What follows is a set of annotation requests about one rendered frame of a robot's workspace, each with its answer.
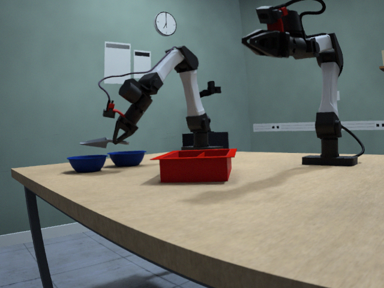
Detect blue bowl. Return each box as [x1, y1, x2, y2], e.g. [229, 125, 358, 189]
[109, 151, 146, 167]
[67, 155, 108, 173]

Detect red box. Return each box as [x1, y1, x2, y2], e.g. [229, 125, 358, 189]
[150, 149, 237, 182]

